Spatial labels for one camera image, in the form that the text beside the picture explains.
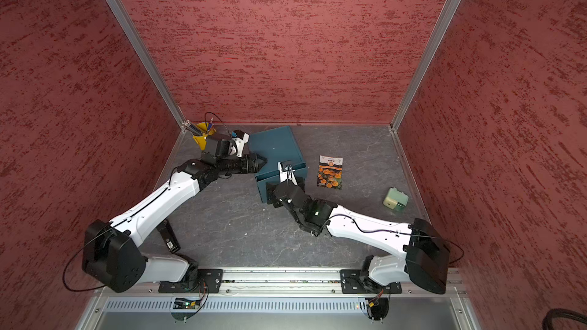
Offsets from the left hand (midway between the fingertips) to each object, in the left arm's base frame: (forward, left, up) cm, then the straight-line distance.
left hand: (257, 166), depth 81 cm
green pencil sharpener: (-5, -55, -16) cm, 57 cm away
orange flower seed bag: (+10, -29, -19) cm, 37 cm away
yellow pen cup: (+25, +28, -8) cm, 39 cm away
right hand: (-7, -8, -1) cm, 11 cm away
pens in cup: (+24, +33, -5) cm, 41 cm away
